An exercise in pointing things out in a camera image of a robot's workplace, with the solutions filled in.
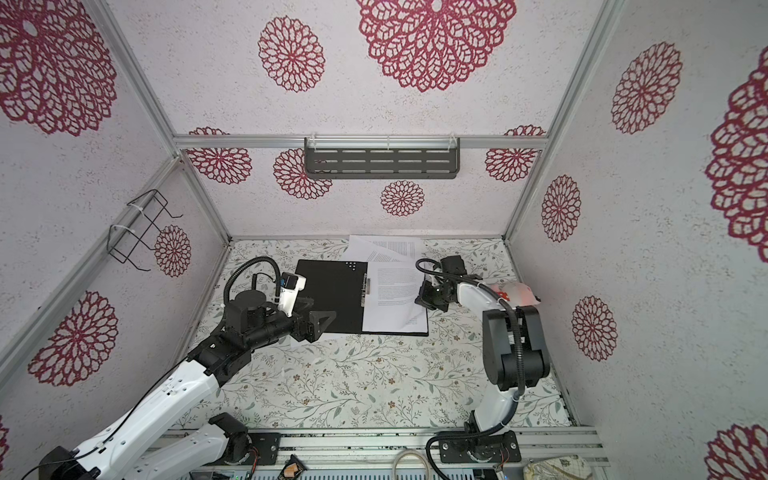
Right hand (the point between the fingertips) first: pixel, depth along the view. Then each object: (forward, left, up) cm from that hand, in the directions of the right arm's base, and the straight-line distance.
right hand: (416, 295), depth 94 cm
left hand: (-16, +24, +15) cm, 33 cm away
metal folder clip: (+7, +17, -7) cm, 20 cm away
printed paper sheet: (+1, +8, -7) cm, 11 cm away
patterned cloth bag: (-44, -34, -5) cm, 55 cm away
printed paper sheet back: (+27, +13, -7) cm, 30 cm away
